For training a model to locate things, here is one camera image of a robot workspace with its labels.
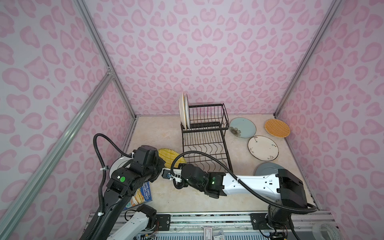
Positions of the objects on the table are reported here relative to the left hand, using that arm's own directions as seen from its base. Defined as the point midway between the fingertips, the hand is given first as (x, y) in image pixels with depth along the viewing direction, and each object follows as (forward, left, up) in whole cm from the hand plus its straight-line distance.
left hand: (166, 158), depth 68 cm
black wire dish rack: (+37, -23, -19) cm, 47 cm away
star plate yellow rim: (+19, -7, +11) cm, 23 cm away
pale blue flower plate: (+38, -49, -26) cm, 67 cm away
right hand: (-1, -3, -4) cm, 5 cm away
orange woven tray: (+36, -73, -24) cm, 85 cm away
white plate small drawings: (+20, -59, -26) cm, 67 cm away
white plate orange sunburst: (+19, -10, +10) cm, 24 cm away
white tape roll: (-27, -76, -23) cm, 84 cm away
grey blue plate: (+5, -55, -24) cm, 60 cm away
